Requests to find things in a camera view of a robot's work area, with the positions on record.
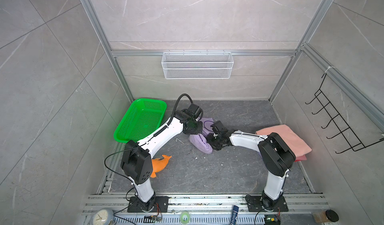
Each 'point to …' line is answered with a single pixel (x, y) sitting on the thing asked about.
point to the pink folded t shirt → (299, 148)
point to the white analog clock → (103, 216)
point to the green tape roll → (183, 213)
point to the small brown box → (320, 216)
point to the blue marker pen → (234, 214)
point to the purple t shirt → (199, 141)
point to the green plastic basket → (143, 117)
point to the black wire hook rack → (345, 132)
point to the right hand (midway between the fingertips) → (205, 142)
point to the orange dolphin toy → (158, 165)
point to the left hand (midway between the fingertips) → (199, 127)
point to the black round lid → (332, 215)
